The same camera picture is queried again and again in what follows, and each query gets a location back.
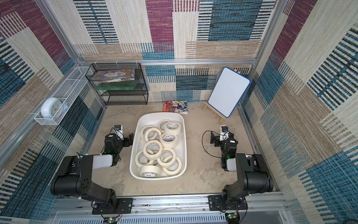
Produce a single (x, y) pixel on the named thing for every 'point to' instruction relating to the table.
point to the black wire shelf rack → (139, 96)
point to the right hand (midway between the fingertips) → (220, 129)
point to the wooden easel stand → (221, 117)
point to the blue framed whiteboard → (228, 91)
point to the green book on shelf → (116, 85)
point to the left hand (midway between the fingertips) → (125, 133)
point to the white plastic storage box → (153, 119)
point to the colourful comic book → (180, 107)
